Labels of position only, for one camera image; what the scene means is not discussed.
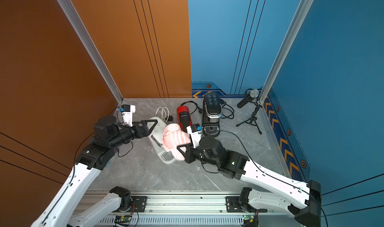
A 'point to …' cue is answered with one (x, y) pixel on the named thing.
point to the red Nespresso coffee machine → (184, 117)
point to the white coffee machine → (156, 140)
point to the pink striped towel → (173, 136)
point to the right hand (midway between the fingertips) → (177, 146)
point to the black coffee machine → (212, 111)
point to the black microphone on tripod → (251, 95)
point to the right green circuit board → (247, 217)
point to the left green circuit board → (123, 218)
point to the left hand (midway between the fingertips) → (152, 120)
